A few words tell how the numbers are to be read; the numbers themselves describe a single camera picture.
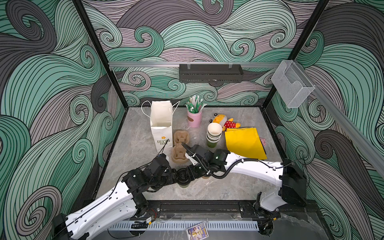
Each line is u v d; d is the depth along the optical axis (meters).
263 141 0.96
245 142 0.92
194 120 1.01
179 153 0.87
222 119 1.04
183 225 0.70
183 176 0.73
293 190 0.40
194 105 1.00
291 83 0.79
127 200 0.48
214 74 0.95
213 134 0.83
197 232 0.66
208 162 0.57
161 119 0.97
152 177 0.55
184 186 0.78
